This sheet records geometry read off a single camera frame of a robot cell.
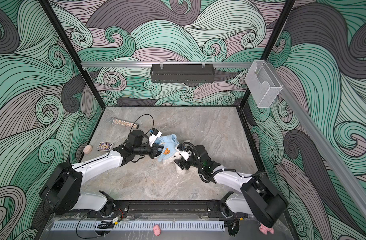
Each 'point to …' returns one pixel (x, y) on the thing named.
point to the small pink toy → (157, 230)
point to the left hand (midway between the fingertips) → (166, 149)
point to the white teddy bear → (171, 161)
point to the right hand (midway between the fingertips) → (178, 154)
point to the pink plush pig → (265, 229)
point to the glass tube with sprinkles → (124, 123)
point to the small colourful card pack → (104, 146)
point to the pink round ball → (88, 149)
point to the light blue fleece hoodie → (169, 143)
